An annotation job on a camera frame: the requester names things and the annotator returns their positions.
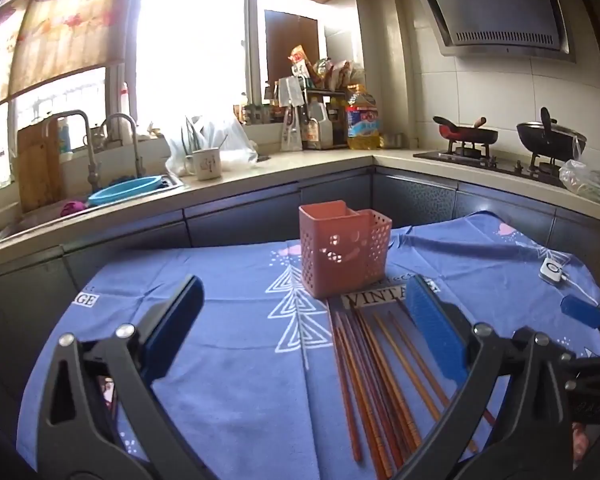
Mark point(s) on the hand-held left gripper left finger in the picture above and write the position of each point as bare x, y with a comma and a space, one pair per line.
180, 320

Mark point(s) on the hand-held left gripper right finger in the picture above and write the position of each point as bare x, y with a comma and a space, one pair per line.
432, 330

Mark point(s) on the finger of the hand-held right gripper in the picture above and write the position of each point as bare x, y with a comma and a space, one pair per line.
582, 311
597, 370

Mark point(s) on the bundle of wooden chopsticks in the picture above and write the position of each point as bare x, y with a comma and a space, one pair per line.
365, 385

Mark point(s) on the pink perforated plastic basket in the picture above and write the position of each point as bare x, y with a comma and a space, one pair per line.
330, 240

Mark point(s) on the small white device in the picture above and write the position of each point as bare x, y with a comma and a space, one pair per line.
551, 271

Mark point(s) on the blue printed tablecloth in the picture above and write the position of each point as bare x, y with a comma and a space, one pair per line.
240, 360

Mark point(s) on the clear plastic bag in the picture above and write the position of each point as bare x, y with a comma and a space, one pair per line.
590, 182

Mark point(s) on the blue plastic basin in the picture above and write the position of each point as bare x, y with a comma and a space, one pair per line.
125, 191

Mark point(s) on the purple cloth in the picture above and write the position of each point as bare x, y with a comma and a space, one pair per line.
74, 208

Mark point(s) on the white mug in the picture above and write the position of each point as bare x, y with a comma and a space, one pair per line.
207, 165

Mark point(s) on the black gas stove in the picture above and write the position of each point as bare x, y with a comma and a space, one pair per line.
500, 160

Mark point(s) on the black wok with lid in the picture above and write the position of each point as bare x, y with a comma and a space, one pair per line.
550, 137

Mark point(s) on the steel kitchen sink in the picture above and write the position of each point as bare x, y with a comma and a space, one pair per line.
30, 222

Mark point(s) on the curved steel faucet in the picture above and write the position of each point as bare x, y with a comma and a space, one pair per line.
135, 145

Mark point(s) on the plastic bag with green onions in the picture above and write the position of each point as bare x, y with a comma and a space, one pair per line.
235, 142

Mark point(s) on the small steel cup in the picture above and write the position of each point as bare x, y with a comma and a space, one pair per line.
392, 140

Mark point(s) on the red frying pan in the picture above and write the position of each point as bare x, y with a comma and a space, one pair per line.
472, 134

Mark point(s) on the tall steel faucet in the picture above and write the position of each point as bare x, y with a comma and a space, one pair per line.
86, 140

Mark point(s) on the wooden cutting board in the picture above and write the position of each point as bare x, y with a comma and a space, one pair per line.
37, 170

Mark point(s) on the yellow cooking oil bottle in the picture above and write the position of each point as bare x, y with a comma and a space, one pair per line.
363, 125

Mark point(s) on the packaged kitchen cleaver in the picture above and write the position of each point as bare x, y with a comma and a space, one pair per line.
291, 120

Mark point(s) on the white plastic jug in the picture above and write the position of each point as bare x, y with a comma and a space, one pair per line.
316, 127

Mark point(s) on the metal spice rack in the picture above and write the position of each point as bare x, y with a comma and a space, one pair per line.
337, 110

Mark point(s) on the pile of snack packets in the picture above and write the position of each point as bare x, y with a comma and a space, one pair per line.
330, 70

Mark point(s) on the brown board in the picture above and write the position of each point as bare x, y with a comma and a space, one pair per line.
290, 45

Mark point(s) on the printed window blind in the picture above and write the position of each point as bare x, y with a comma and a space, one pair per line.
65, 35

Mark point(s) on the steel range hood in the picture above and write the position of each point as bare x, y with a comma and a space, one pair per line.
495, 5

